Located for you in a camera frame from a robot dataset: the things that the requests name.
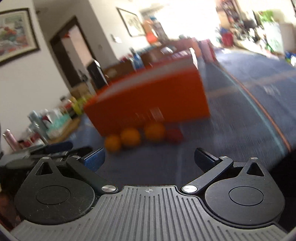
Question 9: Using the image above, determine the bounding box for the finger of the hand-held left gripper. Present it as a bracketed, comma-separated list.
[61, 146, 93, 160]
[44, 142, 74, 154]

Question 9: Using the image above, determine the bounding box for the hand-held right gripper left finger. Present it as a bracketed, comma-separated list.
[35, 147, 118, 194]

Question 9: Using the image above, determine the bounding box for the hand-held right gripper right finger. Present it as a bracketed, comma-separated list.
[180, 148, 265, 194]

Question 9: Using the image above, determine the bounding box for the orange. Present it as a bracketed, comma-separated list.
[120, 128, 141, 147]
[144, 123, 166, 142]
[104, 134, 122, 153]

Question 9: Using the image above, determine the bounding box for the red apple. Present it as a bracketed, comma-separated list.
[165, 128, 184, 144]

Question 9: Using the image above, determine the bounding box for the orange cardboard box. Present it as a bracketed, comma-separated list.
[84, 47, 211, 137]

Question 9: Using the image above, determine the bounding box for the pink bottle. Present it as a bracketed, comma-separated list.
[3, 129, 18, 151]

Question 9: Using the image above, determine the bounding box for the cluster of bottles and jars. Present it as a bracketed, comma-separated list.
[28, 95, 85, 144]

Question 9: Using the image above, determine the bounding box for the blue patterned tablecloth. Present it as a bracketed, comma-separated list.
[74, 47, 296, 186]

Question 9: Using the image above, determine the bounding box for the black appliance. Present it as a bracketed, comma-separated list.
[87, 59, 108, 90]

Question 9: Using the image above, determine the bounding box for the wooden chair with oval cutout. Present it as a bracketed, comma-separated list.
[140, 38, 200, 69]
[103, 59, 135, 81]

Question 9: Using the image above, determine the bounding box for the blue water jug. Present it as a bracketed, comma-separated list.
[129, 47, 145, 70]

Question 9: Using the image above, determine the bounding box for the red cylindrical can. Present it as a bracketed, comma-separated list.
[200, 40, 216, 62]

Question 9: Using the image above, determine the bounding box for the colourful framed painting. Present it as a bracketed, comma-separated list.
[0, 8, 40, 66]

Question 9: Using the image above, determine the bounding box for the red plastic basket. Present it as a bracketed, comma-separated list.
[221, 32, 234, 45]

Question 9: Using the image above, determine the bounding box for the orange-red paper bag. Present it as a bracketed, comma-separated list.
[144, 20, 158, 44]

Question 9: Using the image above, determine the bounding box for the dark framed white picture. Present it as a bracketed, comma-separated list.
[116, 7, 146, 37]

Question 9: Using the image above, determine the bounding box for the white chest freezer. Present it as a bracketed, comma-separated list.
[264, 22, 296, 56]

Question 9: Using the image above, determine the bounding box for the dark wooden door frame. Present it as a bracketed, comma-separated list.
[50, 16, 97, 88]

